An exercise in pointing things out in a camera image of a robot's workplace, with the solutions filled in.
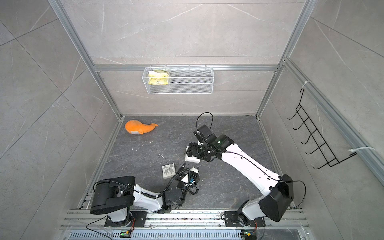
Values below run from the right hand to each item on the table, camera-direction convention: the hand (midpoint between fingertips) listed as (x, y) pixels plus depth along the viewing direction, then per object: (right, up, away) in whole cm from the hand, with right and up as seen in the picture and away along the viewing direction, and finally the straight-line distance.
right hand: (192, 154), depth 75 cm
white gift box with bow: (-15, -12, +12) cm, 23 cm away
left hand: (-1, -5, 0) cm, 5 cm away
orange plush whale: (-41, +14, +28) cm, 52 cm away
